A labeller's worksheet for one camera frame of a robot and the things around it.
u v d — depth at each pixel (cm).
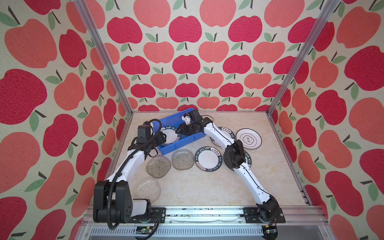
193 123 90
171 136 105
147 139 66
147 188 84
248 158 93
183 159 95
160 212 75
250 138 105
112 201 40
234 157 69
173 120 107
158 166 91
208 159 95
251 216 73
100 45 83
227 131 108
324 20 73
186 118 97
